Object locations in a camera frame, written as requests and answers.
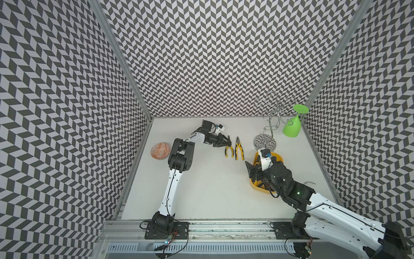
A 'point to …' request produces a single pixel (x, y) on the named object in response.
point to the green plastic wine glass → (292, 128)
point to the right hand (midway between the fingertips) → (255, 161)
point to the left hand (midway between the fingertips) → (229, 143)
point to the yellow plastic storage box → (255, 183)
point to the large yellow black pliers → (238, 144)
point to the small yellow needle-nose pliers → (226, 151)
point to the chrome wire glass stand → (270, 109)
